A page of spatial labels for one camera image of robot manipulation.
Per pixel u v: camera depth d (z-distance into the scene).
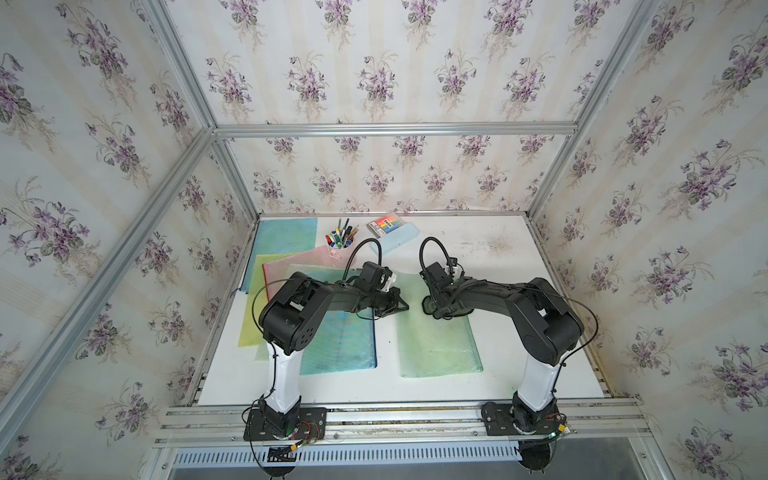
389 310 0.86
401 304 0.92
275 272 1.04
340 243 0.97
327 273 1.03
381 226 1.15
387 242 1.11
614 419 0.76
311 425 0.72
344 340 0.88
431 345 0.86
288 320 0.52
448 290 0.71
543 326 0.49
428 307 0.93
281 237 1.12
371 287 0.80
